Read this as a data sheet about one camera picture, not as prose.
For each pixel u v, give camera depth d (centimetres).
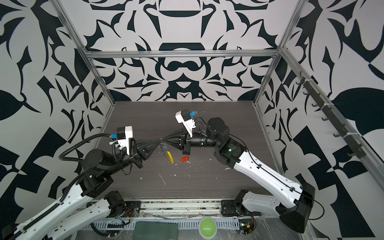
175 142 55
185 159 91
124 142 48
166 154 56
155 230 69
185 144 48
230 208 74
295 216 36
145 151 51
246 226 70
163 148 54
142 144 51
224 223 71
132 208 74
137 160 48
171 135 52
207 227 68
